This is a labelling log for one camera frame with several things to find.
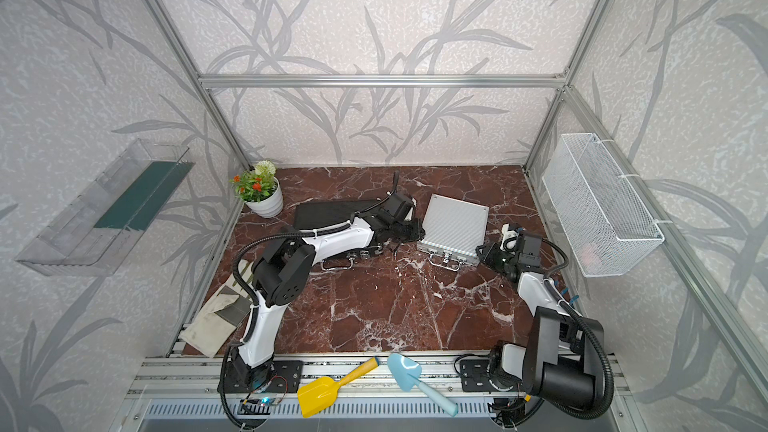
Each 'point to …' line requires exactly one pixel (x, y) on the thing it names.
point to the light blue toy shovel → (408, 372)
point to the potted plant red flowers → (261, 190)
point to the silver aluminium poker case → (454, 232)
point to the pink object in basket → (587, 255)
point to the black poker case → (313, 215)
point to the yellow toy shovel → (323, 392)
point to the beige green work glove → (221, 313)
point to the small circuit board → (263, 401)
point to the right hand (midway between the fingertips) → (478, 247)
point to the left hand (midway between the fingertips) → (429, 234)
